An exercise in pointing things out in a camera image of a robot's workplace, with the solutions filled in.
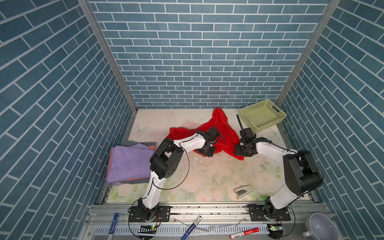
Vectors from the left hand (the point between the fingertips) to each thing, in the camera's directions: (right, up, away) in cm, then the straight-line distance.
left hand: (212, 155), depth 95 cm
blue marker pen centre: (-15, -31, -28) cm, 44 cm away
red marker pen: (+15, -30, -27) cm, 43 cm away
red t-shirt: (+11, +8, +9) cm, 16 cm away
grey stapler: (+16, -16, -15) cm, 27 cm away
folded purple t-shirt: (-47, -1, -14) cm, 49 cm away
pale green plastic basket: (+40, +26, +22) cm, 53 cm away
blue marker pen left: (-49, -27, -25) cm, 61 cm away
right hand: (+17, +2, 0) cm, 17 cm away
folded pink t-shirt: (-61, +5, -7) cm, 61 cm away
